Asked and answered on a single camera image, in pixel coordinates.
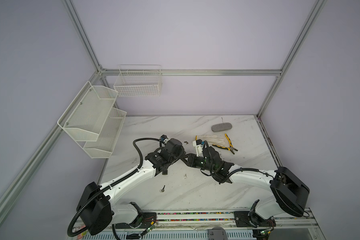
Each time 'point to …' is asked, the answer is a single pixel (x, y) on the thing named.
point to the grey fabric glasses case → (221, 126)
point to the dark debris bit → (186, 142)
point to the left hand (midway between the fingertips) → (183, 150)
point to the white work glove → (212, 139)
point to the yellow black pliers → (231, 148)
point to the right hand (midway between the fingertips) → (179, 159)
